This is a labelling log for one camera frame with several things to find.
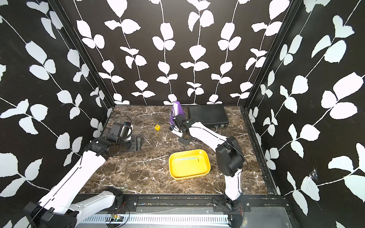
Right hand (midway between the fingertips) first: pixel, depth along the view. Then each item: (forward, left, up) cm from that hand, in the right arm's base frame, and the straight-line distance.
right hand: (185, 135), depth 91 cm
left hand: (-10, +26, +10) cm, 30 cm away
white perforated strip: (-44, -9, -10) cm, 46 cm away
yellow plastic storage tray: (-20, 0, -6) cm, 21 cm away
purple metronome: (+19, +6, +4) cm, 21 cm away
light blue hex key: (-15, -2, -2) cm, 15 cm away
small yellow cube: (+12, +21, -7) cm, 25 cm away
